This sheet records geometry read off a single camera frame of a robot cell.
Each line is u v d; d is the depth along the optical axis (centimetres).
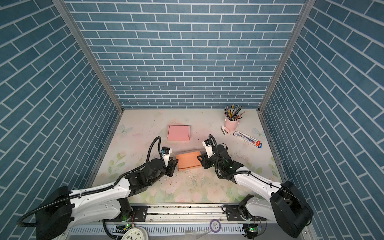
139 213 74
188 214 75
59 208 40
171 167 71
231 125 105
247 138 102
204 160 73
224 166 64
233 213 74
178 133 103
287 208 41
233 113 104
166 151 69
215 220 73
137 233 65
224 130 105
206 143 74
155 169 60
